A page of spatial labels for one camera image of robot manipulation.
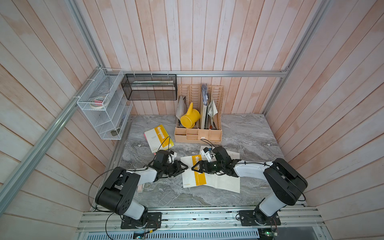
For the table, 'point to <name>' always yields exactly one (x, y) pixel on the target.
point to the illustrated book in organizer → (212, 111)
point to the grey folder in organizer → (182, 107)
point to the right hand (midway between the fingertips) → (196, 169)
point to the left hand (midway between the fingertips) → (186, 170)
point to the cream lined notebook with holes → (224, 182)
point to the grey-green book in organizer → (204, 106)
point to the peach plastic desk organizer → (193, 93)
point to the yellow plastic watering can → (189, 120)
